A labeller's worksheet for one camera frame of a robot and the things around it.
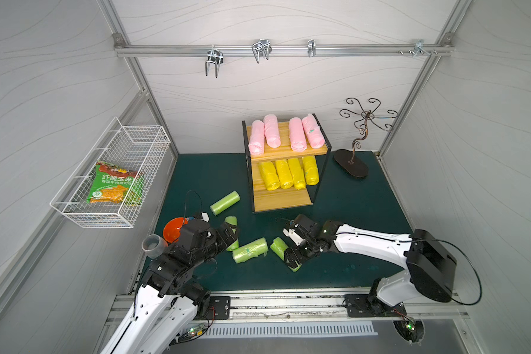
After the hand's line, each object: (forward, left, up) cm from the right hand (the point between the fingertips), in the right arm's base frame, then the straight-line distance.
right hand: (292, 256), depth 81 cm
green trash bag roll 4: (+4, +5, 0) cm, 6 cm away
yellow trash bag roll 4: (+29, -7, +17) cm, 34 cm away
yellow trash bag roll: (+26, +9, +17) cm, 32 cm away
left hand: (+1, +20, +16) cm, 25 cm away
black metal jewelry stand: (+56, -29, -4) cm, 63 cm away
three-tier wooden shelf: (+25, +13, -1) cm, 28 cm away
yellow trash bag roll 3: (+28, -2, +17) cm, 32 cm away
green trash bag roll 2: (+15, +25, 0) cm, 29 cm away
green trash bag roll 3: (+1, +16, +1) cm, 16 cm away
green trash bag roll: (+23, +30, 0) cm, 37 cm away
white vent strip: (-23, +22, -4) cm, 32 cm away
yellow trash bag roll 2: (+27, +4, +17) cm, 32 cm away
